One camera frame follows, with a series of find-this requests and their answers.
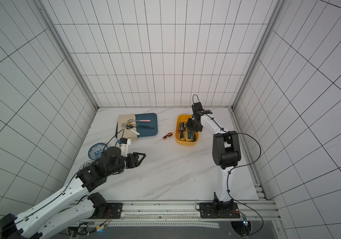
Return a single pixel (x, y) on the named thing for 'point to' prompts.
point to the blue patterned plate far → (95, 151)
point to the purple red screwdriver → (179, 130)
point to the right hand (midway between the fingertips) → (184, 126)
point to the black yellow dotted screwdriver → (194, 136)
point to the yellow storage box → (184, 118)
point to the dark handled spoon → (129, 126)
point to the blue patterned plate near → (85, 164)
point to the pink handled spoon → (131, 120)
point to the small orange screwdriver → (168, 136)
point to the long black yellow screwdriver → (182, 131)
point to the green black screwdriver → (189, 134)
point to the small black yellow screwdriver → (184, 129)
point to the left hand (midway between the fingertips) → (140, 158)
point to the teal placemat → (147, 132)
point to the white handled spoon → (125, 125)
